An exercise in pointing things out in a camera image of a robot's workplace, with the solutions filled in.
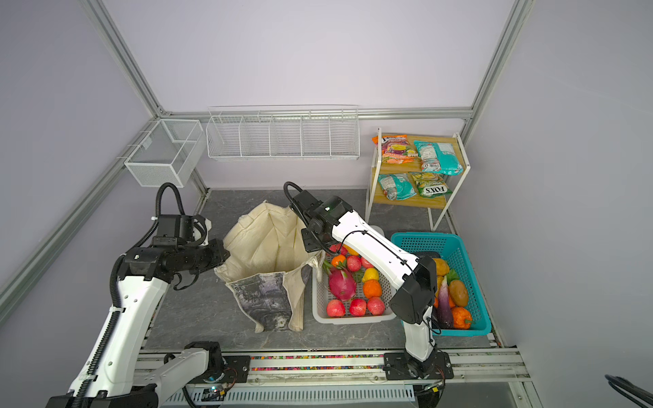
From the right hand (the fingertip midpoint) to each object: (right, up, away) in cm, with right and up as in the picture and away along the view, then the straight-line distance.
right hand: (317, 244), depth 78 cm
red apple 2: (+13, -20, +1) cm, 24 cm away
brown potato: (+45, -16, +1) cm, 47 cm away
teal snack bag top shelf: (+39, +28, +2) cm, 48 cm away
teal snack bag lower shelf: (+29, +20, +18) cm, 39 cm away
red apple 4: (+12, -8, +11) cm, 18 cm away
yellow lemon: (+18, -12, +10) cm, 24 cm away
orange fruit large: (+18, -15, +5) cm, 24 cm away
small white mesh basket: (-60, +33, +20) cm, 71 cm away
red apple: (+6, -21, +2) cm, 21 cm away
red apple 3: (+19, -20, +2) cm, 27 cm away
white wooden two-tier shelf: (+33, +23, +1) cm, 40 cm away
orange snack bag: (+26, +31, +4) cm, 40 cm away
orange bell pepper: (+45, -22, -2) cm, 50 cm away
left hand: (-25, -3, -6) cm, 26 cm away
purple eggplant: (+43, -26, +6) cm, 50 cm away
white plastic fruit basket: (+1, -17, +6) cm, 18 cm away
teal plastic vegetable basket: (+49, -3, +16) cm, 52 cm away
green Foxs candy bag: (+43, +21, +18) cm, 51 cm away
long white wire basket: (-15, +41, +20) cm, 48 cm away
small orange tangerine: (+6, -7, +12) cm, 16 cm away
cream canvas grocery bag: (-19, -8, +11) cm, 23 cm away
